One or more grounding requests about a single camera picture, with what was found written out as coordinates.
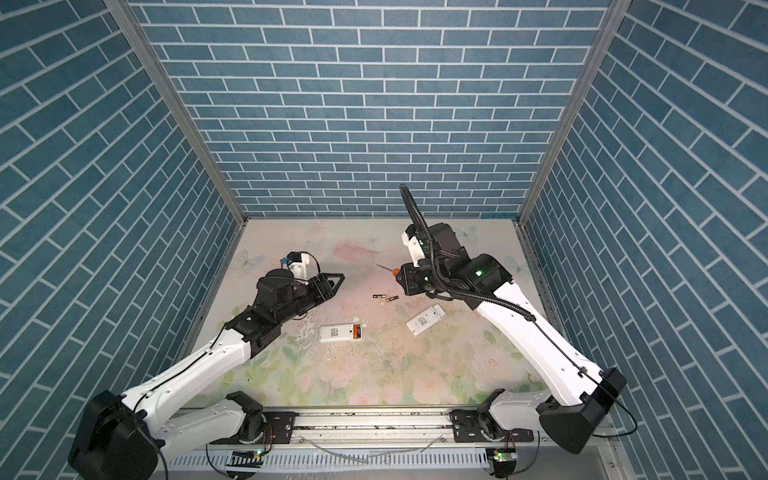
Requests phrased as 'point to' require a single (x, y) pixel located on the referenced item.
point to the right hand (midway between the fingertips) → (396, 273)
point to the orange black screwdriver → (394, 271)
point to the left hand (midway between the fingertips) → (341, 281)
